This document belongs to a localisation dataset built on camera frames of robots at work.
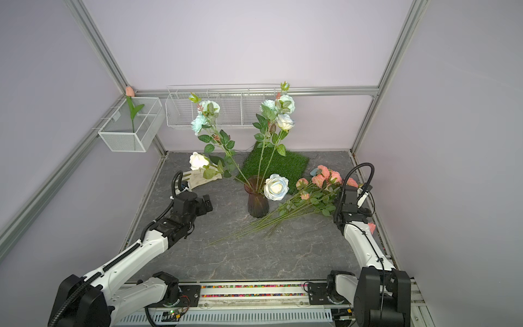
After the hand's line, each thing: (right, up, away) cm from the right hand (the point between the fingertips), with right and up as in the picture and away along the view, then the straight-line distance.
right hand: (353, 199), depth 86 cm
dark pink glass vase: (-41, -3, +5) cm, 41 cm away
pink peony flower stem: (-12, +1, +11) cm, 16 cm away
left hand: (-65, 0, -1) cm, 65 cm away
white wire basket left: (-98, +28, -3) cm, 102 cm away
